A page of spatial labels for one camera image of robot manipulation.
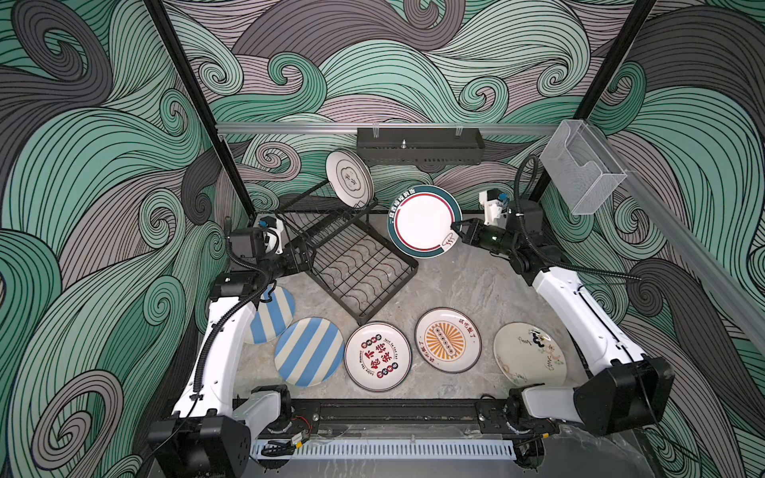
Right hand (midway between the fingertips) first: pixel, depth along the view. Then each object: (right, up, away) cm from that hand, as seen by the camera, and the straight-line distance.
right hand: (449, 225), depth 75 cm
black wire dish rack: (-27, -12, +28) cm, 41 cm away
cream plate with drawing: (+25, -37, +9) cm, 46 cm away
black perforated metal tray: (-5, +27, +20) cm, 34 cm away
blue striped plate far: (-51, -28, +15) cm, 60 cm away
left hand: (-39, -6, 0) cm, 39 cm away
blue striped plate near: (-38, -36, +8) cm, 53 cm away
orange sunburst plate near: (+2, -33, +11) cm, 35 cm away
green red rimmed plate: (-7, +2, +1) cm, 8 cm away
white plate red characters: (-19, -37, +8) cm, 43 cm away
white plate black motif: (-27, +16, +15) cm, 35 cm away
